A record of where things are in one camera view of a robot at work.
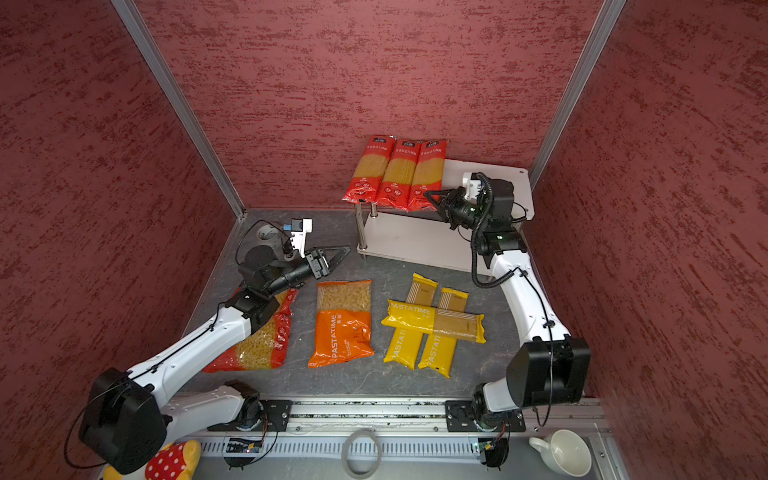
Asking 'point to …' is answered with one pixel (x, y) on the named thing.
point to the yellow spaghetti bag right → (440, 350)
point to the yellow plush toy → (176, 460)
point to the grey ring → (345, 459)
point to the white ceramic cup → (564, 452)
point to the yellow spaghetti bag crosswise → (436, 321)
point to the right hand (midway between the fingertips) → (419, 199)
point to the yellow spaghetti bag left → (405, 344)
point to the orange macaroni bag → (343, 322)
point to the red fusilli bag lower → (266, 347)
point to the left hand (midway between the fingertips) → (349, 255)
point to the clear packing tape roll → (268, 233)
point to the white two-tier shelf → (432, 237)
